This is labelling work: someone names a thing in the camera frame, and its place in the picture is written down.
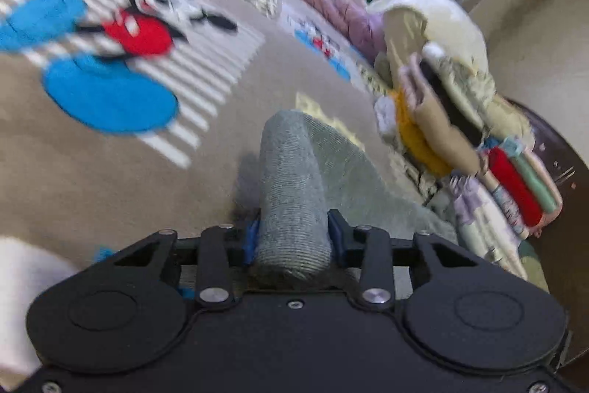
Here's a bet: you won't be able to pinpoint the cartoon mouse printed blanket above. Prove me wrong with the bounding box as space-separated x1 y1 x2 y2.
0 0 442 391

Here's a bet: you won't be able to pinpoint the black folded garment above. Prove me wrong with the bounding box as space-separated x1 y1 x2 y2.
420 60 480 137

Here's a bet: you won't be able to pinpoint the mint green folded garment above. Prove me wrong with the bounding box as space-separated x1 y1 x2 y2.
505 139 563 213

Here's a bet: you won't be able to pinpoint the pale green folded blanket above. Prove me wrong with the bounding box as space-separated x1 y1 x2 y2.
421 43 486 132

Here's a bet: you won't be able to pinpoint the tan folded blanket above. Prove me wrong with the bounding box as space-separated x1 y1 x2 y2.
399 53 489 176

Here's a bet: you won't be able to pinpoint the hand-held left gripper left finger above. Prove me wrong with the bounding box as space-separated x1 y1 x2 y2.
92 215 261 312

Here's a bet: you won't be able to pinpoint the grey ribbed pants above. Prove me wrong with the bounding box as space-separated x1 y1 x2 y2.
237 110 461 289

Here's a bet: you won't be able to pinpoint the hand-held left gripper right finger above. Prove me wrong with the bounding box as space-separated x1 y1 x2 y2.
329 209 500 312

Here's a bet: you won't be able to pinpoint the yellow knitted sweater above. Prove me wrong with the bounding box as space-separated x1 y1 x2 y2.
390 91 455 178

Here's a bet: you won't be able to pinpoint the white cloth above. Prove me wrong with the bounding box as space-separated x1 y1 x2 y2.
0 236 82 378

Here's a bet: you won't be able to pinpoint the white printed folded garment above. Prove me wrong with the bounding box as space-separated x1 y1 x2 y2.
448 174 531 280

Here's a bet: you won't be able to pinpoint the pale floral quilt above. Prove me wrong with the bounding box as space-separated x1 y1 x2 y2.
437 56 498 137

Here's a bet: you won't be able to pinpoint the red folded sweater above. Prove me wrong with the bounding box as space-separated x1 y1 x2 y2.
487 147 544 227

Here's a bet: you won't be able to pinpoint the pale yellow towel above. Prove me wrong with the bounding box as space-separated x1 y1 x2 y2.
383 5 430 91

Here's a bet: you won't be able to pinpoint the pale yellow pillow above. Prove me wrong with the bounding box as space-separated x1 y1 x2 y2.
479 93 537 146

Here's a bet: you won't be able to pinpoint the dark brown furniture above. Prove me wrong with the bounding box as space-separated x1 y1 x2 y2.
501 97 589 378

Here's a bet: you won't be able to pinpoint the white fluffy quilt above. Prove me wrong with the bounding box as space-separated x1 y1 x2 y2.
368 0 491 76

